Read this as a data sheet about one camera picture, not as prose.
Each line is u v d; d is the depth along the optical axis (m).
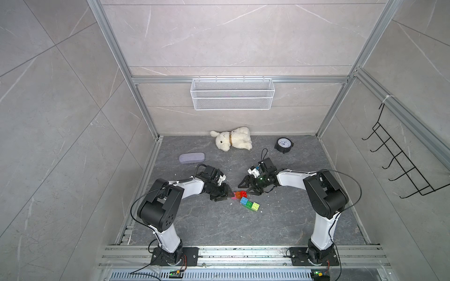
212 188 0.79
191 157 1.05
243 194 0.89
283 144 1.11
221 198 0.82
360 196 0.50
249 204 0.87
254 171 0.92
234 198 0.89
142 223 0.49
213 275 0.70
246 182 0.85
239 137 1.06
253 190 0.86
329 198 0.51
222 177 0.89
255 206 0.84
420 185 0.60
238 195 0.88
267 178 0.75
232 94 1.01
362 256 0.75
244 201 0.86
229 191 0.84
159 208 0.48
